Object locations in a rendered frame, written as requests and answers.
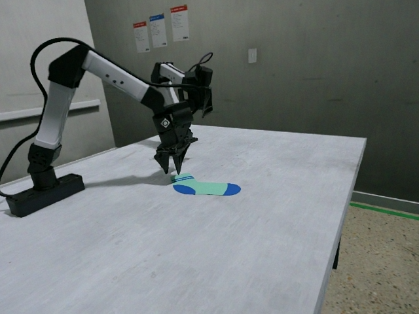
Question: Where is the mint green and blue sock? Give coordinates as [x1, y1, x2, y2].
[170, 173, 241, 196]

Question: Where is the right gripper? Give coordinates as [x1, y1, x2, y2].
[153, 128, 191, 175]

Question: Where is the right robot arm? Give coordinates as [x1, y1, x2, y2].
[5, 44, 194, 205]

